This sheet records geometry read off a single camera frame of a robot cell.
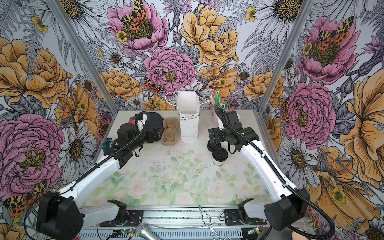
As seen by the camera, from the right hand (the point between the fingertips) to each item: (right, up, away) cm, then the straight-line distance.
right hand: (219, 136), depth 77 cm
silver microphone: (-34, -42, -10) cm, 55 cm away
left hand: (-32, +2, +4) cm, 33 cm away
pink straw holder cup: (+2, +11, +34) cm, 36 cm away
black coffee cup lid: (+2, -10, +8) cm, 13 cm away
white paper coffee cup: (+1, -17, +12) cm, 21 cm away
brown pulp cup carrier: (-30, -3, +25) cm, 39 cm away
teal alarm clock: (-66, -6, +15) cm, 68 cm away
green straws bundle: (+3, +22, +28) cm, 36 cm away
